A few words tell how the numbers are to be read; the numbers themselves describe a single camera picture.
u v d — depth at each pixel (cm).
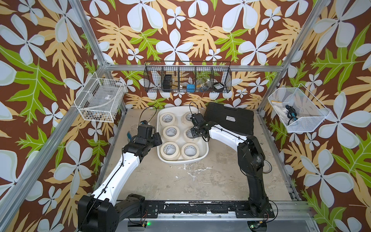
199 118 75
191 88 95
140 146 56
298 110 82
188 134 96
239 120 104
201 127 75
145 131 60
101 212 37
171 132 104
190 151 93
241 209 75
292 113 81
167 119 111
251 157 54
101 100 80
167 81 99
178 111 116
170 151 95
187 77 97
